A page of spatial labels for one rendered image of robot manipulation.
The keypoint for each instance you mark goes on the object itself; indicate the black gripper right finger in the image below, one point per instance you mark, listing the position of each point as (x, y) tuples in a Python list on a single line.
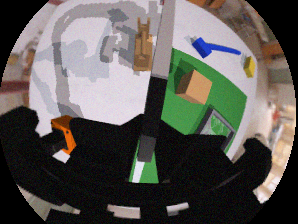
[(172, 148)]

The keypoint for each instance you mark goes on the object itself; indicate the blue golf putter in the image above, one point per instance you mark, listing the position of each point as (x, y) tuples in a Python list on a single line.
[(205, 49)]

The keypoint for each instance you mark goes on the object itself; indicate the green putting mat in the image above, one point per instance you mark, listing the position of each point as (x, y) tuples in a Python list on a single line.
[(224, 96)]

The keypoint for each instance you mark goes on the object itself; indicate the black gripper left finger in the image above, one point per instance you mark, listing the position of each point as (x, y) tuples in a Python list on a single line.
[(114, 138)]

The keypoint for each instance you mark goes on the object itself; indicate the yellow rectangular block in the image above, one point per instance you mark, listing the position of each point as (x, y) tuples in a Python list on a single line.
[(249, 67)]

